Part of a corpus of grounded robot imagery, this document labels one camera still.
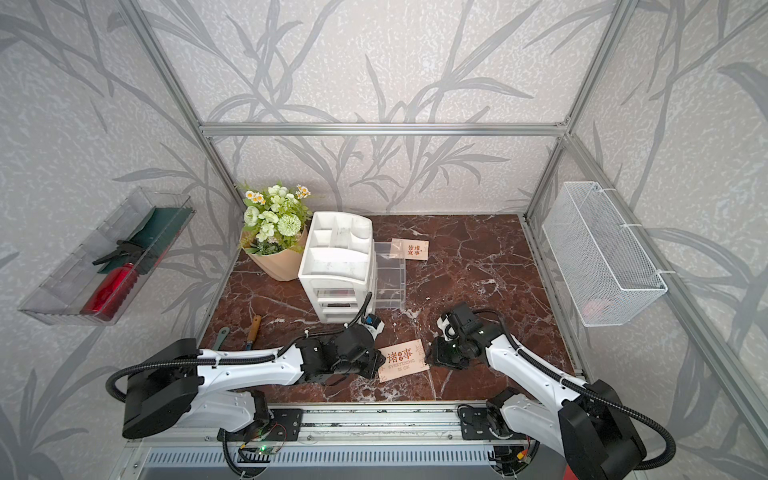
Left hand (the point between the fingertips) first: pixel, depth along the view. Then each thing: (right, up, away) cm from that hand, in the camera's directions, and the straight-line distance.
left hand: (386, 364), depth 79 cm
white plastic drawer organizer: (-13, +25, +1) cm, 28 cm away
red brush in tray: (-53, +23, -21) cm, 62 cm away
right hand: (+12, +1, +2) cm, 12 cm away
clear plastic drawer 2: (0, +16, +20) cm, 25 cm away
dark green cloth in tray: (-57, +35, -7) cm, 67 cm away
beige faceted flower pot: (-32, +26, +12) cm, 43 cm away
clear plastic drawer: (0, +24, +15) cm, 28 cm away
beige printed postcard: (+4, -1, +5) cm, 7 cm away
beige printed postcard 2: (+7, +30, +32) cm, 45 cm away
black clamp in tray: (-54, +30, -14) cm, 63 cm away
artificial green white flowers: (-30, +39, +1) cm, 49 cm away
